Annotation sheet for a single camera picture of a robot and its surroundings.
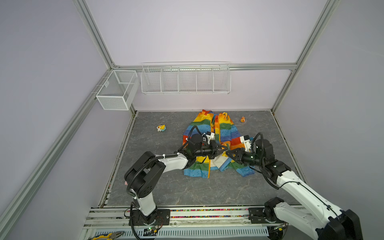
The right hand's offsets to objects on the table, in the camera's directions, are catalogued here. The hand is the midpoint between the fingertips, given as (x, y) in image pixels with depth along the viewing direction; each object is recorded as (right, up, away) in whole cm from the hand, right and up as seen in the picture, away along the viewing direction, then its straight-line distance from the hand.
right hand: (226, 154), depth 76 cm
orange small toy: (+19, +19, +36) cm, 45 cm away
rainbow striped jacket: (+5, +9, +29) cm, 31 cm away
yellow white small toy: (-41, +13, +30) cm, 52 cm away
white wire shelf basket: (-23, +46, +22) cm, 56 cm away
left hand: (+2, +1, +1) cm, 2 cm away
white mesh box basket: (-68, +37, +23) cm, 81 cm away
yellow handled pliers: (-56, -36, -8) cm, 67 cm away
